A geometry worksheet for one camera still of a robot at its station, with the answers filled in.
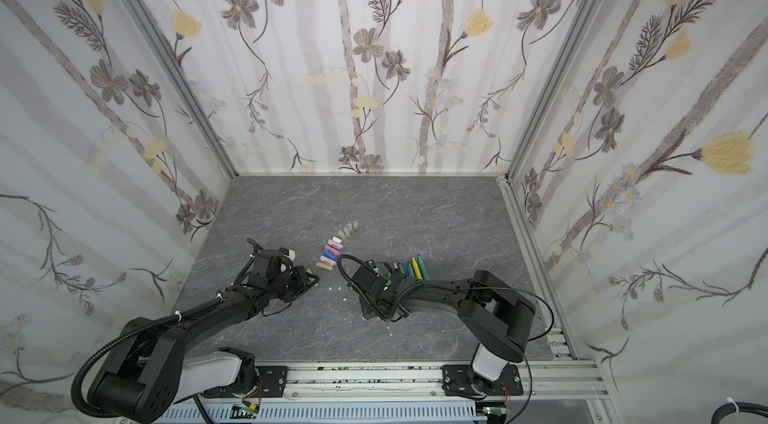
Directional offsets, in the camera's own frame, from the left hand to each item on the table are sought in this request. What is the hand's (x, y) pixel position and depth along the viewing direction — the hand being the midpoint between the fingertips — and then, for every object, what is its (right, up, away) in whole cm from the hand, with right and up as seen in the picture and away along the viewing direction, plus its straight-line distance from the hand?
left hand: (315, 270), depth 88 cm
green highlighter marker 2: (+26, -1, +6) cm, 27 cm away
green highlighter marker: (+33, -1, +6) cm, 34 cm away
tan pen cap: (+1, 0, +7) cm, 7 cm away
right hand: (+14, -7, -3) cm, 16 cm away
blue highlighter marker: (+29, -1, +5) cm, 30 cm away
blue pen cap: (+3, +3, +9) cm, 10 cm away
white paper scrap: (+4, -6, +3) cm, 8 cm away
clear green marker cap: (+11, +12, +16) cm, 23 cm away
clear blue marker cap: (+7, +10, +15) cm, 20 cm away
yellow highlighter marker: (+31, -1, +5) cm, 31 cm away
